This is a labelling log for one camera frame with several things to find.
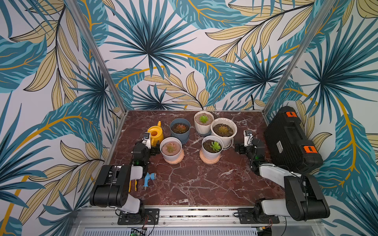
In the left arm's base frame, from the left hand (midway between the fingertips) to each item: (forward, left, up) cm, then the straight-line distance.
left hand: (151, 141), depth 92 cm
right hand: (+1, -58, +3) cm, 58 cm away
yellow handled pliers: (-24, +6, -7) cm, 25 cm away
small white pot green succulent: (-4, -37, +3) cm, 38 cm away
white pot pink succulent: (-7, -13, +3) cm, 16 cm away
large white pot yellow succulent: (+9, -47, +4) cm, 48 cm away
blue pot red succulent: (+8, -18, +4) cm, 20 cm away
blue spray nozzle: (-20, -3, -5) cm, 21 cm away
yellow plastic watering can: (+3, -3, +4) cm, 6 cm away
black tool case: (-7, -77, +11) cm, 78 cm away
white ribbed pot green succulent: (+15, -33, +4) cm, 36 cm away
